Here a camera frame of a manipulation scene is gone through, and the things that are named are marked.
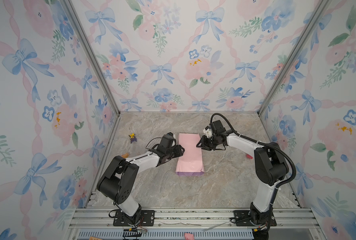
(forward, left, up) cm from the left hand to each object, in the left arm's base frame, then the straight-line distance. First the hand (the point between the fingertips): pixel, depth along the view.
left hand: (183, 149), depth 91 cm
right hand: (+3, -9, -1) cm, 9 cm away
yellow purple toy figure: (+12, +34, -5) cm, 37 cm away
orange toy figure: (-2, +36, -5) cm, 36 cm away
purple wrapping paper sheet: (-9, -4, 0) cm, 10 cm away
